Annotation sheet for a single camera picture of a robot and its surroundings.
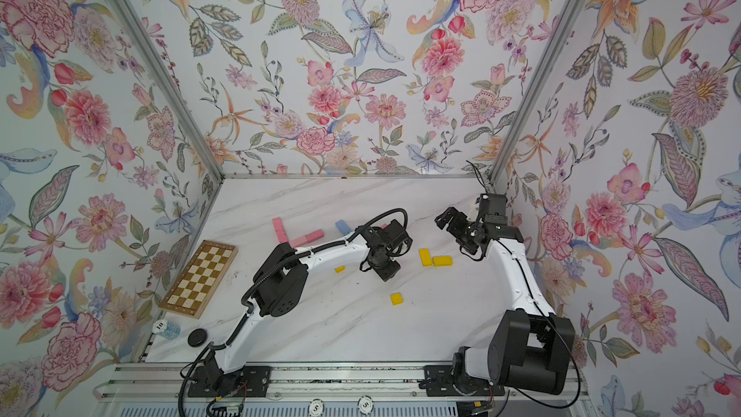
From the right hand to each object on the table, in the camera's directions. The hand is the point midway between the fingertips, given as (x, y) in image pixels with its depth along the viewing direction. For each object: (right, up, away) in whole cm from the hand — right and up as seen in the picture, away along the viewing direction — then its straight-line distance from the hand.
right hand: (446, 222), depth 86 cm
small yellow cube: (-15, -24, +2) cm, 28 cm away
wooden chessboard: (-76, -20, +2) cm, 79 cm away
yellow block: (+1, -13, +10) cm, 17 cm away
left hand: (-15, -16, +7) cm, 23 cm away
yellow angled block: (-4, -12, +12) cm, 18 cm away
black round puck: (-71, -32, -5) cm, 78 cm away
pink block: (-55, -4, +18) cm, 58 cm away
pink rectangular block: (-45, -7, +15) cm, 48 cm away
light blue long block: (-33, -3, +20) cm, 38 cm away
